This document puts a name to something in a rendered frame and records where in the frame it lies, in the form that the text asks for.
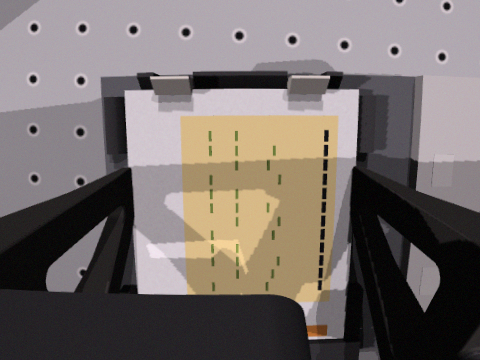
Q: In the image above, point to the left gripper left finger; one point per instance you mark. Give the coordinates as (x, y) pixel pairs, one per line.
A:
(32, 239)

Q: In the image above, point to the grey perforated base plate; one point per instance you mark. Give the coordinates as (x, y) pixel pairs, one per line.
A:
(54, 52)

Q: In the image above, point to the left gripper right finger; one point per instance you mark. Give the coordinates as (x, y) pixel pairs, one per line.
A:
(449, 235)

